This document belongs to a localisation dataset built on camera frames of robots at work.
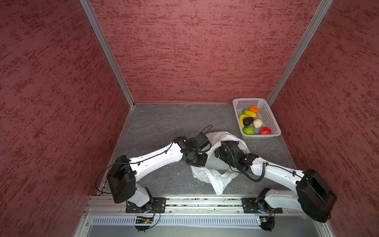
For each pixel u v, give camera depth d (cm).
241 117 110
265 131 97
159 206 74
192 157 60
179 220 71
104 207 76
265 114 107
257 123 101
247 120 107
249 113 111
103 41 84
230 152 65
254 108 113
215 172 70
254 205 74
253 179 56
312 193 41
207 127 64
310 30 79
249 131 96
